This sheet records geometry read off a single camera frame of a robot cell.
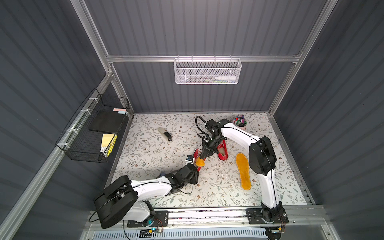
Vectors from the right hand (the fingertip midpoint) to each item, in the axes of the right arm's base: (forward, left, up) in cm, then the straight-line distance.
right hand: (202, 157), depth 84 cm
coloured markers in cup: (+26, -26, +2) cm, 37 cm away
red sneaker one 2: (+9, -14, -8) cm, 18 cm away
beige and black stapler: (+21, +24, -6) cm, 32 cm away
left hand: (-6, +4, -7) cm, 10 cm away
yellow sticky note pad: (-5, +40, +24) cm, 47 cm away
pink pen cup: (+22, -27, -1) cm, 35 cm away
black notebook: (+10, +49, +20) cm, 54 cm away
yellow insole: (-4, +1, +1) cm, 4 cm away
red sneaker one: (+5, +4, -7) cm, 9 cm away
